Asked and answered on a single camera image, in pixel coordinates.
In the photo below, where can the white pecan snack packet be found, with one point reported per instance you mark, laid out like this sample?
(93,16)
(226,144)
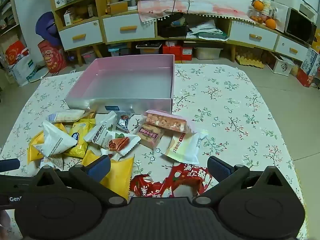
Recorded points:
(117,145)
(105,127)

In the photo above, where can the white triangular snack packet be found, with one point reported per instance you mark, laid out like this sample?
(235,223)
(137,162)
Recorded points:
(56,140)

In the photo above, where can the red candy packet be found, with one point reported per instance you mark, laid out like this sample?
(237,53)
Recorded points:
(185,175)
(145,187)

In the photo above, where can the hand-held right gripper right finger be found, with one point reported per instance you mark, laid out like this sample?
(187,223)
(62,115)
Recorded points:
(218,168)

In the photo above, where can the long wooden tv cabinet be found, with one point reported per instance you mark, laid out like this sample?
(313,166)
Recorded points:
(223,22)

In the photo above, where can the glass jar of small oranges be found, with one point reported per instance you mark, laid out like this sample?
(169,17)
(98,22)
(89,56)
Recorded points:
(256,17)

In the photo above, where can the white plastic container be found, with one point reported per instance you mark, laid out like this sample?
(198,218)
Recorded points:
(207,53)

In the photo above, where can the small white snack packet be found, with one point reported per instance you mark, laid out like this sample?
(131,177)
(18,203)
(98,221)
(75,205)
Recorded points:
(55,162)

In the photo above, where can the yellow egg tray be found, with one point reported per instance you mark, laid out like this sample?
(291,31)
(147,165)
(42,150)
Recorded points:
(250,61)

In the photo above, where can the small white box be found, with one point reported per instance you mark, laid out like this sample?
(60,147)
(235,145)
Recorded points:
(308,7)

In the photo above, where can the orange snack packet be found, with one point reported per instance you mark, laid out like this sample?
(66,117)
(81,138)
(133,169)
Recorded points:
(91,115)

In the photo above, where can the brown cardboard box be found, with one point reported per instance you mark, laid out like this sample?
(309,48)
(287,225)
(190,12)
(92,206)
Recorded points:
(117,8)

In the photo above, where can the small white carton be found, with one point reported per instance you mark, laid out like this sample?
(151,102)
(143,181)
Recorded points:
(67,18)

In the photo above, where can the pink and silver box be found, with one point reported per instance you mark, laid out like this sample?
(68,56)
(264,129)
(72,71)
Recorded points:
(125,85)

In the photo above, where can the pink patterned cloth runner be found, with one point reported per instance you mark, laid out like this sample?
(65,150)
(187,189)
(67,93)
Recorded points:
(200,7)

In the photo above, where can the red printed bag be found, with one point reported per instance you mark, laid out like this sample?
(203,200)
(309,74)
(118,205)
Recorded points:
(51,57)

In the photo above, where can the large plain yellow packet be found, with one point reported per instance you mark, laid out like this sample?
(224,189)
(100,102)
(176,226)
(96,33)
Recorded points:
(120,177)

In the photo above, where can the black microwave oven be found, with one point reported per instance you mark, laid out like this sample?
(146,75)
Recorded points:
(298,26)

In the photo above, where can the purple plush toy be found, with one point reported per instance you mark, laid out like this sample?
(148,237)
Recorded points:
(47,27)

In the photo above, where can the small blue green object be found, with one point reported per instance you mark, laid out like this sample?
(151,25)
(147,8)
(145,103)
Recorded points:
(178,22)

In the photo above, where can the blue plastic storage bin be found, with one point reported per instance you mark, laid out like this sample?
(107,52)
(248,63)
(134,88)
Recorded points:
(117,51)

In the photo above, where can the yellow chips packet blue logo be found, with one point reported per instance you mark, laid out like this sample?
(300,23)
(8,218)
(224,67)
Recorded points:
(82,127)

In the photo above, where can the white rice cracker packet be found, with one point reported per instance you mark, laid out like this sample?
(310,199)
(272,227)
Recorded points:
(67,115)

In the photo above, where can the red gift box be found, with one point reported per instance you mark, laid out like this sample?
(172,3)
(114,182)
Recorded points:
(306,78)

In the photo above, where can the silver chocolate truffle packet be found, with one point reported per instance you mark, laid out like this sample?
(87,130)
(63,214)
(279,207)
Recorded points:
(122,123)

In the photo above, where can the white printed cardboard box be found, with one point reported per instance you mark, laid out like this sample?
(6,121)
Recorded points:
(282,67)

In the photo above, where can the floral tablecloth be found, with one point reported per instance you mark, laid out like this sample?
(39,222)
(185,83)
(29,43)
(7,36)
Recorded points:
(225,105)

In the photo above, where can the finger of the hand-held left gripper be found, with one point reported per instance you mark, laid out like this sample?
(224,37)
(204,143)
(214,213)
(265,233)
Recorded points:
(10,165)

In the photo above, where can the orange fruit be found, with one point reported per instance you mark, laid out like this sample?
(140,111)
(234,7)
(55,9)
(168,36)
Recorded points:
(270,23)
(258,5)

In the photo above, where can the blue white carton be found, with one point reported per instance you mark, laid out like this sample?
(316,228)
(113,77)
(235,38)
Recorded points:
(312,60)

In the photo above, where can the plain yellow snack packet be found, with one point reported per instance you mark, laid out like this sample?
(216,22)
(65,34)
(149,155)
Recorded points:
(61,127)
(35,152)

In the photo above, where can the white yellow green snack packet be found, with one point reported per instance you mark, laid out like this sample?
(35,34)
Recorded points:
(187,147)

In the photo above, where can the pile of papers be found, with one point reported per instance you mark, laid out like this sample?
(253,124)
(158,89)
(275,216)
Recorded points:
(205,30)

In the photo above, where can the white red sack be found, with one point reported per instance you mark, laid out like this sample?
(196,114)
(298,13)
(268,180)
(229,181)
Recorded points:
(21,65)

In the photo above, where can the clear plastic bin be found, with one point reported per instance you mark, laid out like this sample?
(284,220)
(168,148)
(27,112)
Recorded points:
(88,57)

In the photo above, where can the white round floor stand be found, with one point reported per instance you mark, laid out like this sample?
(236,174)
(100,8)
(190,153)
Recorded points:
(37,76)

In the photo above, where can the cluttered storage shelf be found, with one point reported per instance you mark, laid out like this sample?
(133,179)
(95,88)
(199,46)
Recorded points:
(8,12)

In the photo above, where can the black device box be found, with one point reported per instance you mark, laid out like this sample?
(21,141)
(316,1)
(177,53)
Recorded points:
(172,32)

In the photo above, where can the small brown box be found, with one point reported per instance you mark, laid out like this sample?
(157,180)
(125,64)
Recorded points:
(91,10)

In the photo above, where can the pink nougat bar packet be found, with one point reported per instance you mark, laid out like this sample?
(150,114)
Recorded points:
(167,122)

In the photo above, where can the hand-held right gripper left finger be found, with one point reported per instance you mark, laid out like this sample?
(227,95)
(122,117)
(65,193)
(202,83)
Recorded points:
(100,167)

